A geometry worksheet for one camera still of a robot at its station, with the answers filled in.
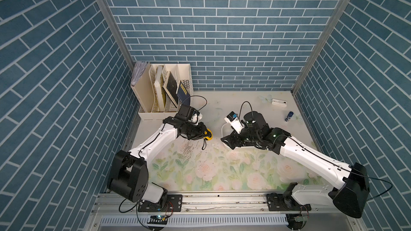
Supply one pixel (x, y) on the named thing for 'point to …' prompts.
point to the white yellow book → (159, 86)
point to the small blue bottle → (289, 116)
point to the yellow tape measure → (210, 136)
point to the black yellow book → (170, 87)
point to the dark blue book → (183, 94)
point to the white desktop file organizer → (181, 71)
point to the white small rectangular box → (279, 102)
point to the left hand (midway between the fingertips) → (212, 135)
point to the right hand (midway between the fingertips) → (228, 133)
